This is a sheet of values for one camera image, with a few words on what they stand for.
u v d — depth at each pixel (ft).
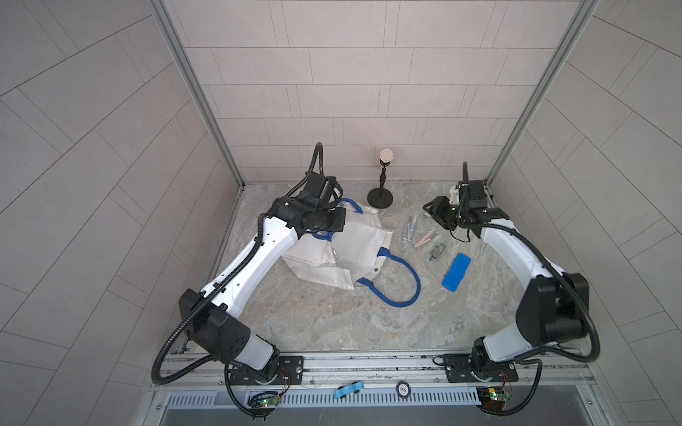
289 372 2.32
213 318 1.27
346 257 3.01
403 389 2.26
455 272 3.00
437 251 3.08
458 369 2.33
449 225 2.70
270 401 2.11
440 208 2.47
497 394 2.24
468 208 2.14
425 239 3.22
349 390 2.19
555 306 1.40
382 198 3.66
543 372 2.17
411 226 3.34
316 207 1.80
